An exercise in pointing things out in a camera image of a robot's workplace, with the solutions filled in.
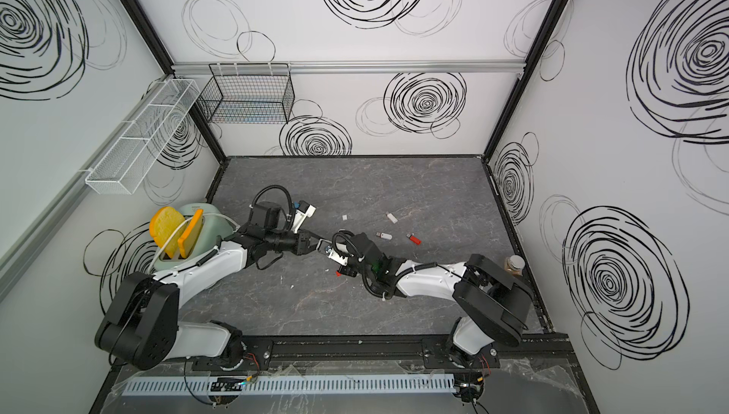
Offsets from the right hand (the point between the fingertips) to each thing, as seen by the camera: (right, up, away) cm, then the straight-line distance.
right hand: (336, 245), depth 83 cm
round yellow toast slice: (-45, +7, -6) cm, 46 cm away
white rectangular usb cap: (+1, +6, +19) cm, 20 cm away
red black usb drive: (+25, -1, +13) cm, 28 cm away
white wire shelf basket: (-53, +23, -11) cm, 59 cm away
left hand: (-3, +1, -1) cm, 3 cm away
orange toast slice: (-37, +5, -11) cm, 38 cm away
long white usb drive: (+18, +6, +19) cm, 27 cm away
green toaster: (-37, +5, +2) cm, 37 cm away
